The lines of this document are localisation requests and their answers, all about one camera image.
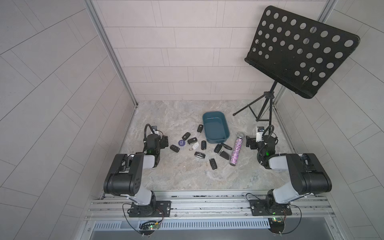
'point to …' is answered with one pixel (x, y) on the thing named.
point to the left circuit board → (148, 229)
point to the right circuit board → (276, 225)
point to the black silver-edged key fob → (225, 155)
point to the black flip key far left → (174, 148)
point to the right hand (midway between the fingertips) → (253, 134)
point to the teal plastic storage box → (215, 127)
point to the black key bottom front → (213, 164)
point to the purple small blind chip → (181, 143)
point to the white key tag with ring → (195, 145)
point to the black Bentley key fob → (200, 155)
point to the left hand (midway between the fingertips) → (159, 134)
